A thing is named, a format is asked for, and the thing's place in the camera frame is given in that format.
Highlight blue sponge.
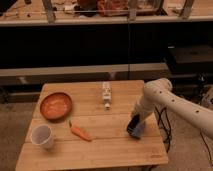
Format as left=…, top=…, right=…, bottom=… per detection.
left=131, top=123, right=145, bottom=139

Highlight wooden shelf with clutter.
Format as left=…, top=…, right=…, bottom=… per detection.
left=0, top=0, right=213, bottom=27

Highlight orange bowl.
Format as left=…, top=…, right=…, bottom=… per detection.
left=40, top=92, right=72, bottom=120

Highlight black cables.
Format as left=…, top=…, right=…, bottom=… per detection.
left=155, top=106, right=173, bottom=154

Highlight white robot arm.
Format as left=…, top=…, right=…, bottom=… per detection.
left=126, top=78, right=213, bottom=139

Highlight wooden table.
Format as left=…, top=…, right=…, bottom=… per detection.
left=16, top=80, right=168, bottom=171

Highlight orange carrot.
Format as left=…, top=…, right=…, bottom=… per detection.
left=69, top=123, right=92, bottom=142

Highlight black box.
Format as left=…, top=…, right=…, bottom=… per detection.
left=165, top=45, right=213, bottom=74

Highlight white plastic cup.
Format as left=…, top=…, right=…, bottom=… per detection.
left=30, top=124, right=54, bottom=149

